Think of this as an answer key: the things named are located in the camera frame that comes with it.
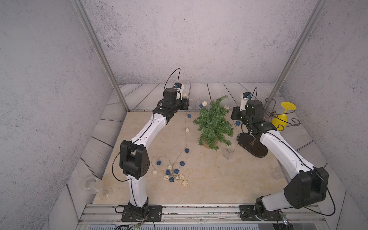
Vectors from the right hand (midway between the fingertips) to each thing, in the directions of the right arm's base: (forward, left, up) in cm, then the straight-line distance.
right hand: (235, 106), depth 80 cm
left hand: (+7, +24, 0) cm, 25 cm away
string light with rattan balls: (-25, +37, -29) cm, 53 cm away
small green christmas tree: (-13, +12, -1) cm, 18 cm away
